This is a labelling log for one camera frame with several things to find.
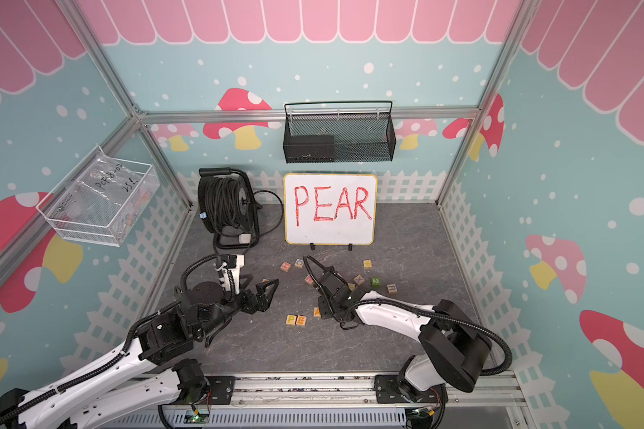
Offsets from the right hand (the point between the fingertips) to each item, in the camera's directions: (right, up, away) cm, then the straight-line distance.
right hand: (326, 305), depth 87 cm
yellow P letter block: (-11, -5, 0) cm, 12 cm away
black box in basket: (-6, +52, +3) cm, 53 cm away
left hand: (-15, +10, -17) cm, 25 cm away
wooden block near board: (-10, +12, +13) cm, 20 cm away
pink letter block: (-6, +7, +8) cm, 12 cm away
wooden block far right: (+15, +12, +13) cm, 23 cm away
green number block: (+18, +6, +8) cm, 20 cm away
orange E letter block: (-8, -5, 0) cm, 10 cm away
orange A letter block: (-3, -3, 0) cm, 4 cm away
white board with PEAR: (+1, +32, +13) cm, 35 cm away
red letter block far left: (-15, +11, +12) cm, 23 cm away
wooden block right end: (+23, +4, +6) cm, 24 cm away
